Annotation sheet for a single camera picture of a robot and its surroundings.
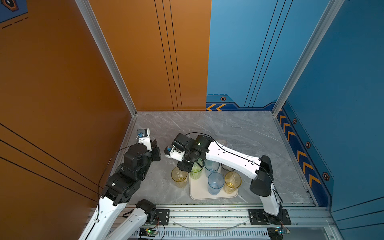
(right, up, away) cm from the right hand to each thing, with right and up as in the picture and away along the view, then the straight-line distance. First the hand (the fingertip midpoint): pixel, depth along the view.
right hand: (180, 165), depth 75 cm
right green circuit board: (+45, -30, -5) cm, 55 cm away
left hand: (-11, +14, -8) cm, 19 cm away
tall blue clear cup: (+18, -10, +4) cm, 21 cm away
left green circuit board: (-15, -31, -4) cm, 35 cm away
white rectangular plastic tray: (+10, -16, +8) cm, 20 cm away
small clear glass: (+26, +9, +23) cm, 36 cm away
